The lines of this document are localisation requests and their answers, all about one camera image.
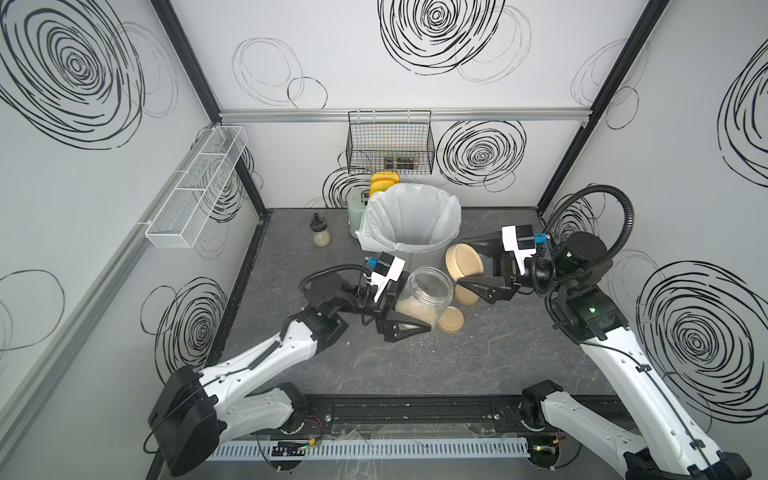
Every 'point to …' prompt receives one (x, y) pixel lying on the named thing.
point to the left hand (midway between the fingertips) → (430, 314)
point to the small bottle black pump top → (318, 225)
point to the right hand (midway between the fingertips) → (464, 263)
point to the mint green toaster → (357, 199)
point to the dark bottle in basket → (399, 163)
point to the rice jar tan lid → (451, 319)
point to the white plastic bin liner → (409, 218)
